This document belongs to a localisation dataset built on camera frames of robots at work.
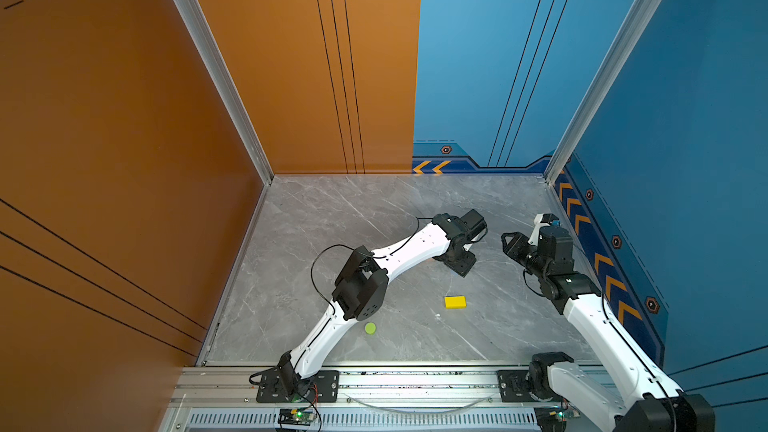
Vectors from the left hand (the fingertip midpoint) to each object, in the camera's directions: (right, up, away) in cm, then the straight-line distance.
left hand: (460, 262), depth 90 cm
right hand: (+10, +9, -8) cm, 15 cm away
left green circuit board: (-43, -33, -19) cm, 58 cm away
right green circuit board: (+18, -33, -19) cm, 42 cm away
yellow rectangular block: (-2, -11, -2) cm, 12 cm away
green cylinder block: (-27, -16, -8) cm, 32 cm away
